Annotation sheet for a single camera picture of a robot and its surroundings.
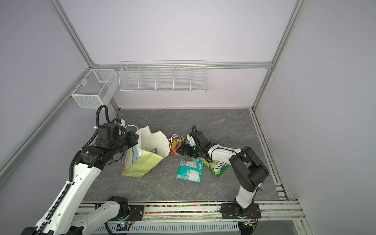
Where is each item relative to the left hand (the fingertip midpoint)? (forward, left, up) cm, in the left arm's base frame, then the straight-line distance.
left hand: (139, 137), depth 72 cm
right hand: (+1, -19, -20) cm, 28 cm away
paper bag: (-10, -2, -4) cm, 11 cm away
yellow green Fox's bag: (-10, -41, -24) cm, 48 cm away
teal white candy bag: (-10, -25, -23) cm, 35 cm away
